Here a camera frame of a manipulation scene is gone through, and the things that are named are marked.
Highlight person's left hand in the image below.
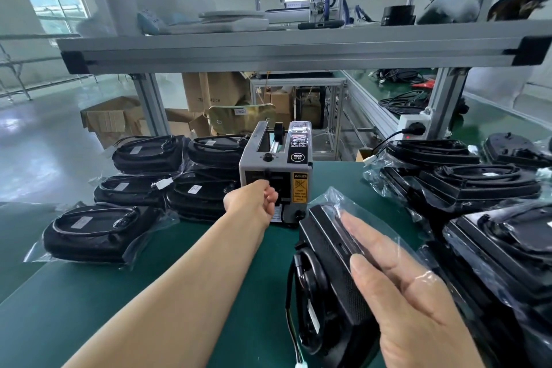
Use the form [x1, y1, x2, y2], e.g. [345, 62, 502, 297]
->
[223, 179, 281, 228]

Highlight person's right hand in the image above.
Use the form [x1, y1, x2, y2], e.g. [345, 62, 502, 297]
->
[340, 210, 485, 368]

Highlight group of bagged black lamps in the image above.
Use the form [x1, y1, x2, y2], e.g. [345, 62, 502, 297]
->
[366, 135, 552, 368]

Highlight unbagged black lamps with cables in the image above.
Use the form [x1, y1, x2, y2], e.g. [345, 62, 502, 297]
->
[481, 132, 552, 170]

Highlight person's left forearm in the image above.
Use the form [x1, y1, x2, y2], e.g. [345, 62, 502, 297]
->
[64, 208, 273, 368]

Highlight grey tape dispenser machine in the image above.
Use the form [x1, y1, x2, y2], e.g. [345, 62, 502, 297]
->
[239, 120, 314, 227]

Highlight grey metal shelf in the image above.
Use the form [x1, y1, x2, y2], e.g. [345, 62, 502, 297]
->
[59, 20, 552, 75]

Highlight white power socket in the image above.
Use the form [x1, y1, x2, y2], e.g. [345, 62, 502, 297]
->
[401, 120, 430, 140]

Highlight white flat scale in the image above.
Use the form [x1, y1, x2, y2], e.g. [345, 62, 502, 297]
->
[168, 10, 270, 34]

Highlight black phone on shelf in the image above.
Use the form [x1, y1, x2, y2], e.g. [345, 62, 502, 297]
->
[297, 20, 345, 30]

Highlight white handset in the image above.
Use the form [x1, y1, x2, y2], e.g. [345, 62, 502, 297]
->
[136, 10, 171, 35]

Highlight white box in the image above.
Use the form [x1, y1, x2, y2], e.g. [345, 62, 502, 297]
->
[133, 0, 217, 24]

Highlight black cup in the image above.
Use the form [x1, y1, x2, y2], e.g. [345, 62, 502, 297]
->
[381, 5, 416, 26]

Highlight grey metal railing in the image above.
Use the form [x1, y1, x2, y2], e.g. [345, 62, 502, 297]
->
[0, 31, 96, 101]

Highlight grey barcode scanner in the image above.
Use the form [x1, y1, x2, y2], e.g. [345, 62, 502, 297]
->
[416, 0, 480, 25]

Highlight window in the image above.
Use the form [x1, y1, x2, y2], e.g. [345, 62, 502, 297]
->
[13, 0, 91, 37]

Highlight bundle of black cables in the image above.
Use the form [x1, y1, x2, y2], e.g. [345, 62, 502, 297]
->
[379, 90, 430, 116]

